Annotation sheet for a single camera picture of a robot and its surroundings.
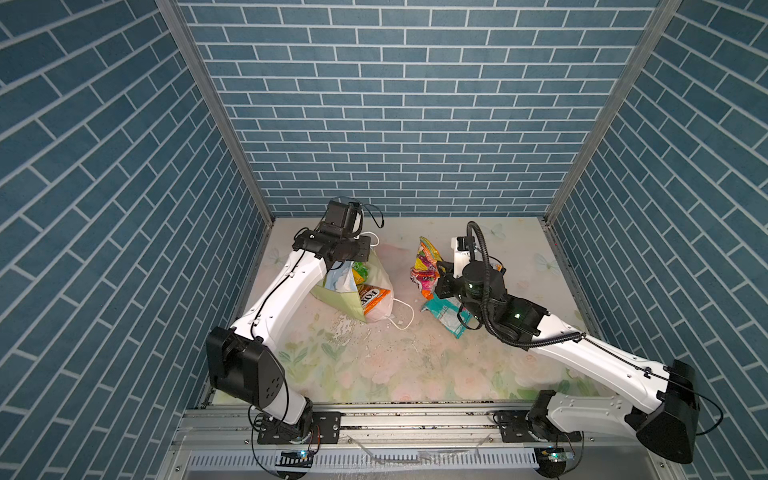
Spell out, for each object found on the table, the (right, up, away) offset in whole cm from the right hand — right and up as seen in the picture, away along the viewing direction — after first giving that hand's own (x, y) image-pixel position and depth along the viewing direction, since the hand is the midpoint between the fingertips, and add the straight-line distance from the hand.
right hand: (434, 260), depth 73 cm
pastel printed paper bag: (-25, -8, +5) cm, 26 cm away
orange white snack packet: (-17, -12, +13) cm, 25 cm away
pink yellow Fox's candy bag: (-2, -3, +3) cm, 5 cm away
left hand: (-19, +4, +9) cm, 21 cm away
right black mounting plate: (+20, -42, 0) cm, 47 cm away
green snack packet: (-21, -5, +19) cm, 29 cm away
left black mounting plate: (-27, -42, 0) cm, 50 cm away
